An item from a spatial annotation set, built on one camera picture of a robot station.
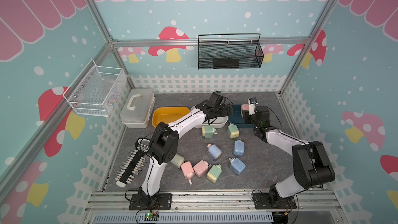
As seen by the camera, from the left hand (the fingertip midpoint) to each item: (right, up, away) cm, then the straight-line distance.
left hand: (227, 113), depth 92 cm
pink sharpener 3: (-22, -29, -15) cm, 39 cm away
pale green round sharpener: (-27, -24, -13) cm, 39 cm away
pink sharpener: (+11, +4, +1) cm, 11 cm away
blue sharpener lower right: (+3, -27, -13) cm, 30 cm away
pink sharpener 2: (-15, -28, -14) cm, 35 cm away
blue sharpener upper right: (+6, -19, -7) cm, 21 cm away
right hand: (+12, +2, +1) cm, 13 cm away
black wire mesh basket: (+4, +38, +3) cm, 38 cm away
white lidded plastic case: (-56, +4, +7) cm, 57 cm away
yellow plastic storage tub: (-39, -2, +17) cm, 43 cm away
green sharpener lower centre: (-8, -30, -15) cm, 34 cm away
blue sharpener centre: (-8, -21, -9) cm, 24 cm away
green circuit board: (-40, -49, -19) cm, 66 cm away
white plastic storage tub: (-7, -4, -11) cm, 14 cm away
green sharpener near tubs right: (+4, -11, 0) cm, 12 cm away
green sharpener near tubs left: (-11, -11, 0) cm, 16 cm away
